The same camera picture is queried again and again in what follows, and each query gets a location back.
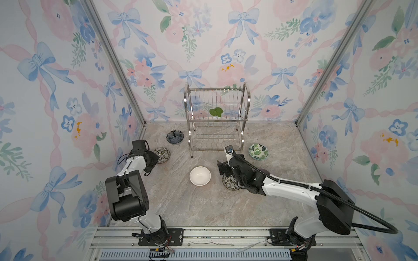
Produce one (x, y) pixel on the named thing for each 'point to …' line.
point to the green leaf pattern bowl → (258, 151)
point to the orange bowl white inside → (200, 175)
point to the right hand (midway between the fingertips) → (225, 157)
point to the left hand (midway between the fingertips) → (156, 158)
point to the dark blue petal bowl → (174, 136)
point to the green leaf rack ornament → (216, 111)
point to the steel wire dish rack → (216, 117)
